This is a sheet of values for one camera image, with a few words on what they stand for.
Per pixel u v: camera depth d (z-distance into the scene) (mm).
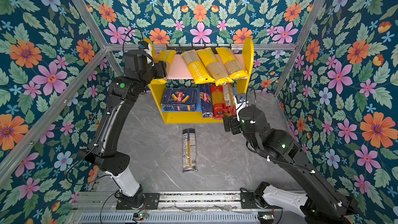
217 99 933
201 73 684
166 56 763
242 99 478
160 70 606
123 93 454
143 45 548
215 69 717
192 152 877
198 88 1098
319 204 367
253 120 388
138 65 488
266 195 604
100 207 721
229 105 883
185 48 921
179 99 903
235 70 712
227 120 532
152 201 736
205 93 966
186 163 835
